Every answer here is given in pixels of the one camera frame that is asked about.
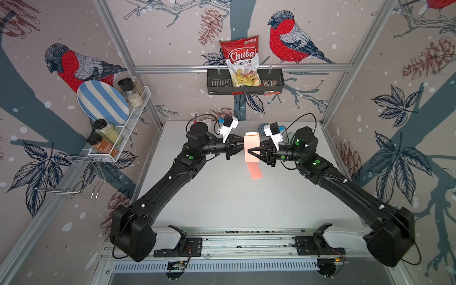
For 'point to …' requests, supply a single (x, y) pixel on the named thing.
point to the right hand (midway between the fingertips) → (249, 149)
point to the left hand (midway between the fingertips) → (253, 141)
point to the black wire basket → (219, 82)
